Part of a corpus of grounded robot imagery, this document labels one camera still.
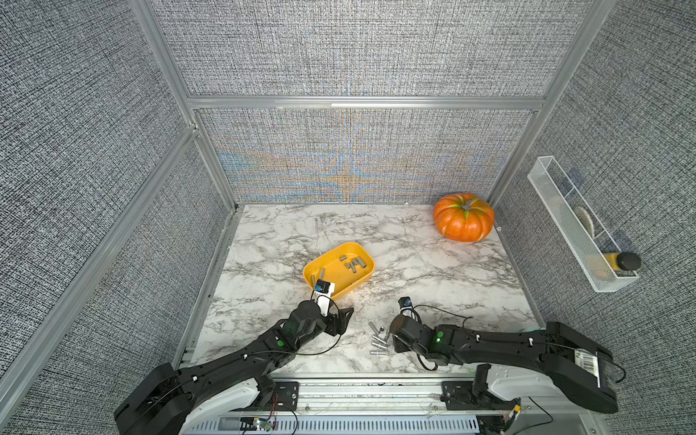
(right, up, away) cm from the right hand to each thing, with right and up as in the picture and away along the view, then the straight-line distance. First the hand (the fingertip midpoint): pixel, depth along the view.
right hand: (393, 328), depth 85 cm
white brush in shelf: (+48, +34, -15) cm, 60 cm away
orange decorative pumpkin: (+29, +36, +15) cm, 48 cm away
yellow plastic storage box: (-14, +17, +15) cm, 27 cm away
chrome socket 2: (-5, -6, -3) cm, 9 cm away
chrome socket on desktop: (-5, -3, -1) cm, 6 cm away
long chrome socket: (-10, +20, +16) cm, 27 cm away
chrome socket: (-23, +16, +13) cm, 31 cm away
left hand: (-14, +8, -5) cm, 17 cm away
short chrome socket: (-16, +20, +17) cm, 31 cm away
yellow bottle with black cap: (+49, +24, -23) cm, 59 cm away
